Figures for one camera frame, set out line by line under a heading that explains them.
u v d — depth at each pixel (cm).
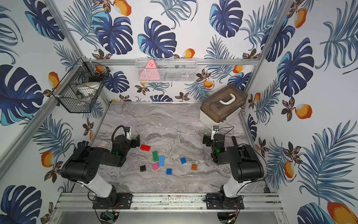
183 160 88
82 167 47
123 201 76
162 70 100
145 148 92
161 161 88
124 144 76
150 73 90
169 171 84
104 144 95
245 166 47
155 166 86
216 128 83
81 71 95
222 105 92
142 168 85
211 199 75
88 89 80
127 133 81
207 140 88
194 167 86
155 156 90
